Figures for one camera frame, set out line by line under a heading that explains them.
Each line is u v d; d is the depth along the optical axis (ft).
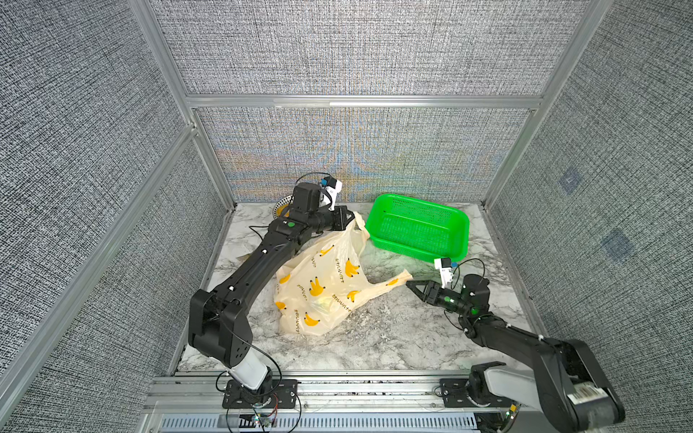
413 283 2.73
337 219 2.28
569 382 1.39
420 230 3.61
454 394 2.39
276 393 2.40
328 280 2.62
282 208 2.08
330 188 2.31
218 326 1.41
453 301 2.40
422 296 2.49
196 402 2.41
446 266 2.55
